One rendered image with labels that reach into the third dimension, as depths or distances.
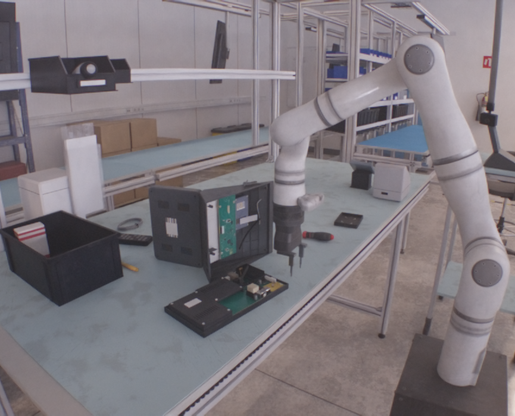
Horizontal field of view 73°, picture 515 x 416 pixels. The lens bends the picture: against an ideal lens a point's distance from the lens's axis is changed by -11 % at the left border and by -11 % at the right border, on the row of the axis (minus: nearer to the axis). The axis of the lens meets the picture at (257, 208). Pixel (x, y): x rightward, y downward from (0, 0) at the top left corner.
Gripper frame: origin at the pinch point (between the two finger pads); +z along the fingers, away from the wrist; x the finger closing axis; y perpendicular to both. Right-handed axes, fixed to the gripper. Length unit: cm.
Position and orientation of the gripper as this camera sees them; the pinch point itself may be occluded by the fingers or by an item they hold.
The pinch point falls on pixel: (296, 271)
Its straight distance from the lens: 97.9
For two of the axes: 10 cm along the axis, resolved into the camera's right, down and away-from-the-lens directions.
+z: 0.0, 9.5, 3.2
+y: -8.6, -1.6, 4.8
